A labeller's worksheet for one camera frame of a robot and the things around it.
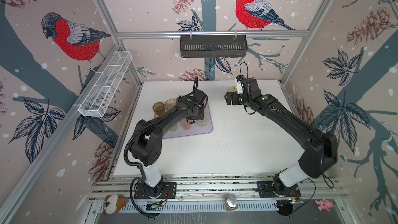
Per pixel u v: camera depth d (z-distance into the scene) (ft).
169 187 2.44
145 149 1.53
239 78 2.40
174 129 3.09
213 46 3.42
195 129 3.08
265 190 2.39
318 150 1.36
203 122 3.01
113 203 2.23
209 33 3.09
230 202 2.10
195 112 2.13
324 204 2.22
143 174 1.83
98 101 2.34
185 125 3.03
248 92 2.04
